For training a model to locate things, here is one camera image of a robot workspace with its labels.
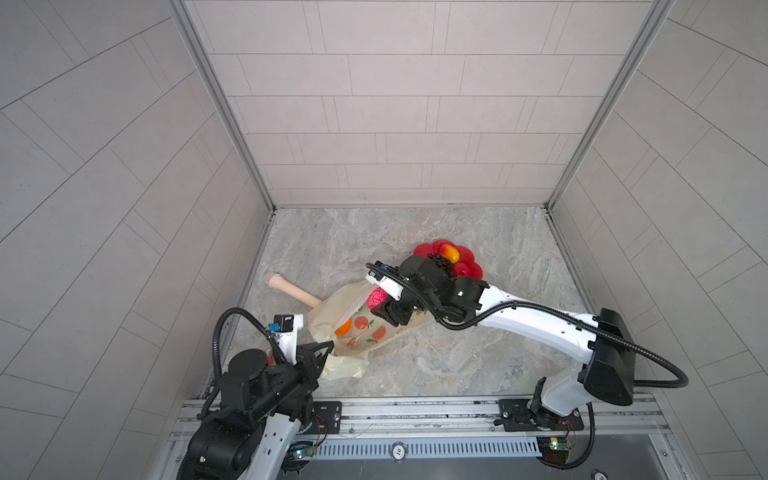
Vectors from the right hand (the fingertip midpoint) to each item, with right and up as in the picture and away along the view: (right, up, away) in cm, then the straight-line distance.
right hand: (379, 302), depth 72 cm
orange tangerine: (-10, -10, +10) cm, 17 cm away
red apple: (+24, +5, +22) cm, 33 cm away
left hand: (-8, -7, -9) cm, 14 cm away
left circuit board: (-17, -31, -7) cm, 36 cm away
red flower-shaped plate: (+28, +9, +27) cm, 40 cm away
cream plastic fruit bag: (-7, -2, -6) cm, 10 cm away
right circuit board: (+41, -33, -4) cm, 53 cm away
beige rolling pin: (-33, +2, +19) cm, 39 cm away
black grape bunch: (+19, +7, +24) cm, 32 cm away
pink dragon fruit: (0, +2, -5) cm, 6 cm away
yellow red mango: (+22, +10, +24) cm, 34 cm away
